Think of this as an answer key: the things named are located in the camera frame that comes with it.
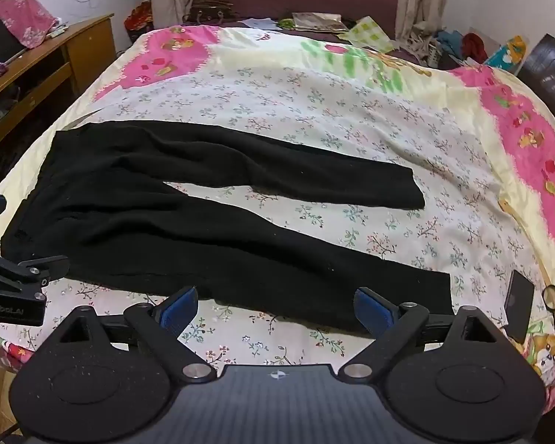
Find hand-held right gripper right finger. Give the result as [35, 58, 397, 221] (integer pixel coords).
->
[342, 287, 502, 380]

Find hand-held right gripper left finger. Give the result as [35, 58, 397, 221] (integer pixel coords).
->
[51, 286, 219, 384]

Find black pants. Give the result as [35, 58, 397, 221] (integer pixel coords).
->
[0, 120, 454, 334]

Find black phone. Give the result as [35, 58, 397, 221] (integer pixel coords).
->
[504, 269, 536, 344]

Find wooden side cabinet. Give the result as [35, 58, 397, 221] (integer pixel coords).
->
[0, 14, 116, 162]

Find magnifying glass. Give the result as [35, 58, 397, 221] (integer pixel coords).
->
[542, 285, 555, 336]

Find pink floral cloth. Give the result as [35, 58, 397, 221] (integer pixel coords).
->
[0, 0, 62, 50]

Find floral printed bed sheet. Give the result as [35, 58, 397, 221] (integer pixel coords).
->
[0, 25, 555, 408]

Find white plastic basket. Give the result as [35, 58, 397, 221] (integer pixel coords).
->
[414, 34, 445, 68]

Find blue cloth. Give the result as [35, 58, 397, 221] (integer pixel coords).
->
[437, 30, 465, 57]

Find red cloth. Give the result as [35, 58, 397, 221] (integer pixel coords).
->
[461, 32, 489, 64]

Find brown handbag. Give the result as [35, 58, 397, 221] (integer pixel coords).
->
[182, 0, 238, 27]

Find dark wooden board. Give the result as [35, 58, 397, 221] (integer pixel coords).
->
[518, 32, 555, 127]

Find glossy magazine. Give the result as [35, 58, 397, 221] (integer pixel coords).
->
[291, 11, 347, 33]

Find white paper sheet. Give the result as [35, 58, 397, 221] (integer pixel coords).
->
[240, 17, 278, 31]

